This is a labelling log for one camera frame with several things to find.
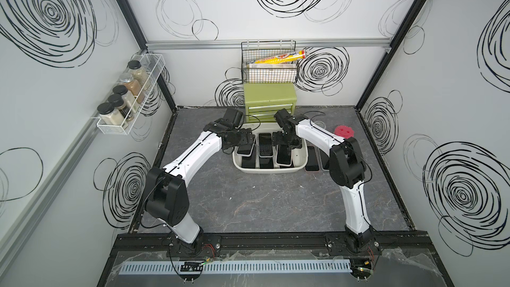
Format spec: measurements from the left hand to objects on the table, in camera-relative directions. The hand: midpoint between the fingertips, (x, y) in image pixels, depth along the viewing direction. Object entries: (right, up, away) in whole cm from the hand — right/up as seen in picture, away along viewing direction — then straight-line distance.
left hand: (243, 139), depth 87 cm
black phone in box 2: (+11, -12, +7) cm, 18 cm away
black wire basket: (+17, +29, 0) cm, 34 cm away
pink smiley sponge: (+53, +3, +19) cm, 56 cm away
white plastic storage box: (+9, -9, +10) cm, 16 cm away
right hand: (+19, -3, +11) cm, 22 cm away
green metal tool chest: (+9, +19, +13) cm, 24 cm away
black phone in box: (+2, -11, +8) cm, 14 cm away
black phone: (+31, -11, +2) cm, 33 cm away
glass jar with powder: (+39, +7, +12) cm, 41 cm away
